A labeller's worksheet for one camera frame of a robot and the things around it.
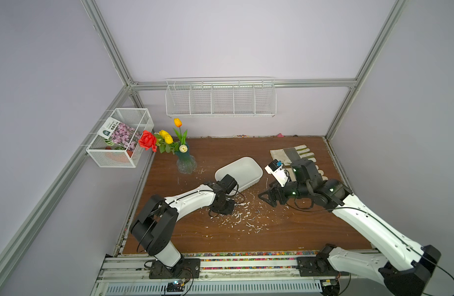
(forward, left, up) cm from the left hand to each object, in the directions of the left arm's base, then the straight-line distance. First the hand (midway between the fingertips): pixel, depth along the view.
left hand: (227, 212), depth 85 cm
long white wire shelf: (+54, 0, +27) cm, 60 cm away
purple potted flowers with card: (+23, +42, +31) cm, 57 cm away
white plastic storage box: (+23, -12, -1) cm, 26 cm away
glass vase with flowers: (+27, +21, +4) cm, 35 cm away
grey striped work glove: (+35, -40, -4) cm, 53 cm away
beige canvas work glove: (+16, -54, -2) cm, 56 cm away
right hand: (0, -15, +20) cm, 25 cm away
